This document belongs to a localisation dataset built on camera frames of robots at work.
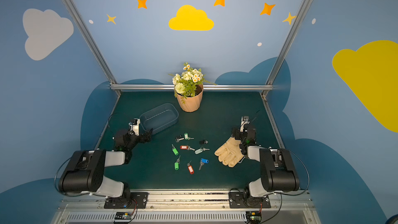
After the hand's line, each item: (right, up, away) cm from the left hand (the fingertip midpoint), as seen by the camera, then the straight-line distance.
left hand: (144, 126), depth 93 cm
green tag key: (+19, -14, -2) cm, 24 cm away
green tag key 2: (+21, -21, -7) cm, 30 cm away
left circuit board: (-2, -40, -21) cm, 46 cm away
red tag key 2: (+29, -22, -8) cm, 37 cm away
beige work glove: (+52, -16, -3) cm, 54 cm away
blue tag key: (+36, -19, -6) cm, 41 cm away
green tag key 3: (+25, -8, +4) cm, 27 cm away
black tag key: (+20, -8, +3) cm, 22 cm away
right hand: (+62, 0, +3) cm, 62 cm away
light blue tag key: (+34, -14, -2) cm, 37 cm away
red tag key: (+26, -13, 0) cm, 29 cm away
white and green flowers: (+26, +26, -5) cm, 37 cm away
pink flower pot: (+29, +14, +9) cm, 33 cm away
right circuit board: (+60, -41, -20) cm, 76 cm away
